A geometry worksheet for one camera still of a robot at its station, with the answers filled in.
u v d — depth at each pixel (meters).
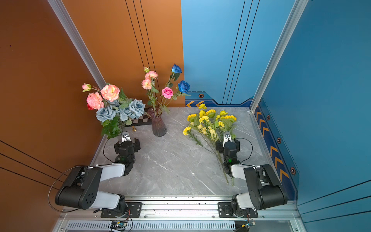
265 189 0.43
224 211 0.72
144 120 1.08
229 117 1.05
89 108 0.63
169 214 0.73
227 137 0.77
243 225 0.70
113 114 0.71
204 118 1.00
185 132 1.02
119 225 0.72
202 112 1.09
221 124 1.05
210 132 0.99
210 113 1.05
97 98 0.61
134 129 1.05
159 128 0.94
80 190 0.44
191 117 1.05
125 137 0.77
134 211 0.73
